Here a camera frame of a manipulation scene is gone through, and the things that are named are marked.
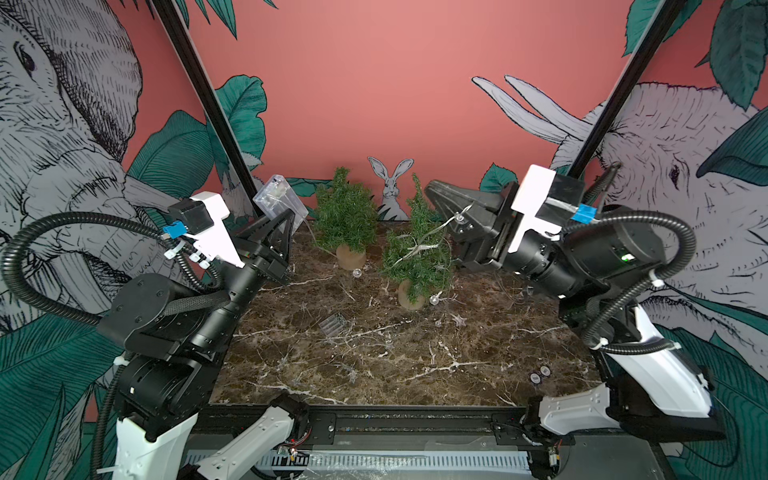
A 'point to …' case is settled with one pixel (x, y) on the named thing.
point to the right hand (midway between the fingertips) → (436, 181)
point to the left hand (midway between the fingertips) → (287, 209)
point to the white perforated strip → (385, 459)
